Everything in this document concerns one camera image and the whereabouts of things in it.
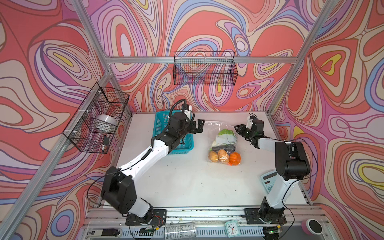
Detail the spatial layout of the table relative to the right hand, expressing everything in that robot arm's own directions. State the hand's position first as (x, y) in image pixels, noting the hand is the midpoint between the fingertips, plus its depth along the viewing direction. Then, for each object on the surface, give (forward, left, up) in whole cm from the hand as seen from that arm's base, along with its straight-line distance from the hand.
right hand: (235, 128), depth 100 cm
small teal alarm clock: (-56, +12, -6) cm, 57 cm away
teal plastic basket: (-5, +34, -8) cm, 35 cm away
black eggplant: (-17, +8, +3) cm, 19 cm away
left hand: (-9, +26, +20) cm, 34 cm away
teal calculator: (-34, -12, -4) cm, 36 cm away
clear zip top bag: (-11, +11, +3) cm, 16 cm away
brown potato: (-22, +13, +3) cm, 26 cm away
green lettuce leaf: (-6, +8, +4) cm, 11 cm away
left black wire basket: (-14, +79, +23) cm, 84 cm away
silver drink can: (-56, +38, -2) cm, 68 cm away
